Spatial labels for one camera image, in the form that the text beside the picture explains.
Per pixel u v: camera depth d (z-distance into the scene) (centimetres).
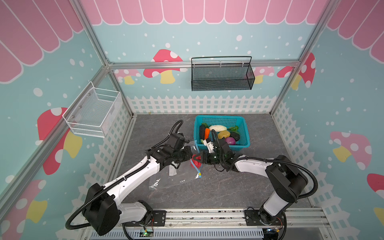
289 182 46
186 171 83
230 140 97
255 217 74
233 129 109
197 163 81
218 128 106
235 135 100
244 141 94
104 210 39
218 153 70
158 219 75
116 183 43
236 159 62
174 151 60
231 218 76
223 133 103
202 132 105
